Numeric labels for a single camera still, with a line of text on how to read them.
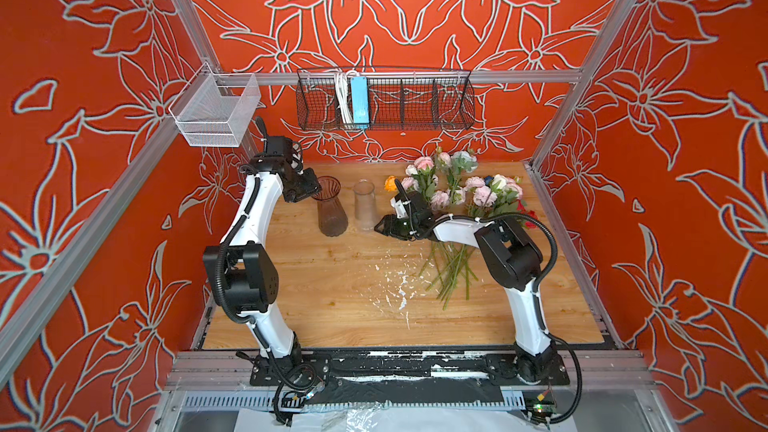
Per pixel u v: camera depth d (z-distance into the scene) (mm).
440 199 1030
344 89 881
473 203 1005
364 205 927
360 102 893
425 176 1060
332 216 1000
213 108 926
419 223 796
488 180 1064
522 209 1005
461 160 1081
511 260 554
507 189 1036
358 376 727
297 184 738
